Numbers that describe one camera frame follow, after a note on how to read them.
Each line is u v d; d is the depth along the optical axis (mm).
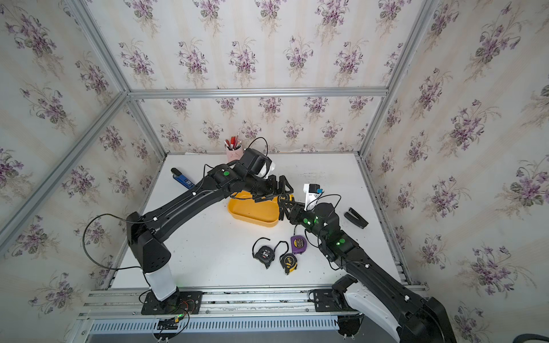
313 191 672
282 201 742
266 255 800
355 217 922
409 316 401
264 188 656
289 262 799
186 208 482
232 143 1114
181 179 1065
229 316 718
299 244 839
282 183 661
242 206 1012
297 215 654
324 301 731
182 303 725
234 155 1094
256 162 585
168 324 714
